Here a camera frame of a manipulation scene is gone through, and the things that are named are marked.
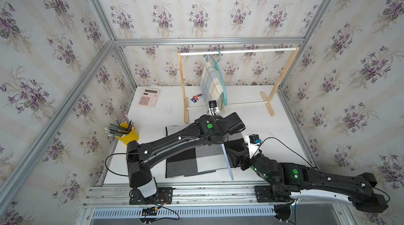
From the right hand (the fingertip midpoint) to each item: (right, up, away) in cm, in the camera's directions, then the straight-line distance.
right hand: (236, 149), depth 69 cm
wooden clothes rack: (+31, +23, +41) cm, 57 cm away
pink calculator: (-54, +24, +42) cm, 72 cm away
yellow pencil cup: (-57, +1, +22) cm, 61 cm away
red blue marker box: (-20, +24, +42) cm, 52 cm away
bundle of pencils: (-61, +6, +12) cm, 62 cm away
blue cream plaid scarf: (-10, +29, +20) cm, 37 cm away
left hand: (-5, +9, +1) cm, 10 cm away
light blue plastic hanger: (-4, -5, 0) cm, 7 cm away
